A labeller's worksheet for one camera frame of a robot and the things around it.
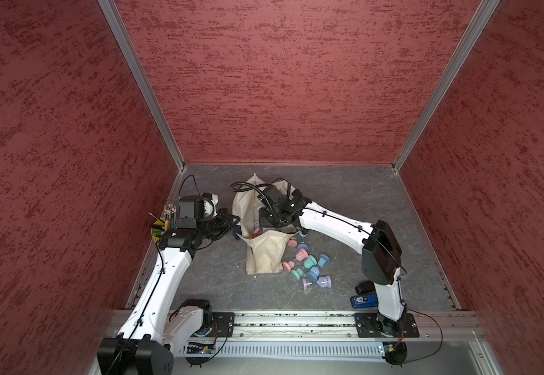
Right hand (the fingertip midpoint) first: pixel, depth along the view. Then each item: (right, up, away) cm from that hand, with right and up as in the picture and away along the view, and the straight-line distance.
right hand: (263, 224), depth 86 cm
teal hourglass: (+18, -14, 0) cm, 23 cm away
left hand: (-7, +2, -9) cm, 12 cm away
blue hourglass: (+19, -17, -3) cm, 26 cm away
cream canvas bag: (+2, -5, -8) cm, 10 cm away
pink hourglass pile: (+15, -12, +2) cm, 19 cm away
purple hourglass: (+22, -19, -5) cm, 29 cm away
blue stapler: (+35, -24, -10) cm, 43 cm away
